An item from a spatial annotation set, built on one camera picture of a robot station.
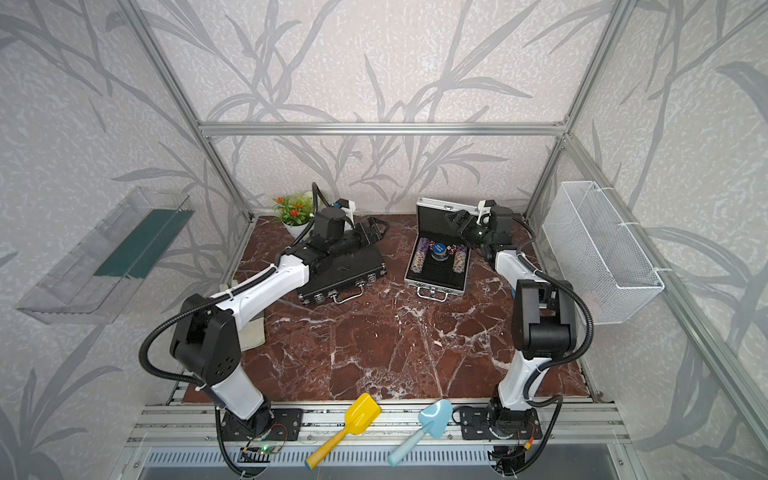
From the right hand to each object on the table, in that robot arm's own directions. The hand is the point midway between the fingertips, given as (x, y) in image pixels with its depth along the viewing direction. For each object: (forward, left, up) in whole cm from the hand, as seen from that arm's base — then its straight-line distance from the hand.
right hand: (449, 220), depth 93 cm
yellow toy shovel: (-51, +27, -19) cm, 61 cm away
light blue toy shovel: (-51, +6, -19) cm, 55 cm away
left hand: (-8, +21, +5) cm, 24 cm away
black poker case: (-13, +34, -13) cm, 38 cm away
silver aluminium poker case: (-2, +2, -17) cm, 18 cm away
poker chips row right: (-3, -5, -16) cm, 17 cm away
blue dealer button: (+2, +2, -17) cm, 17 cm away
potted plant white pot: (+8, +52, -4) cm, 53 cm away
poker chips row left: (-2, +9, -16) cm, 18 cm away
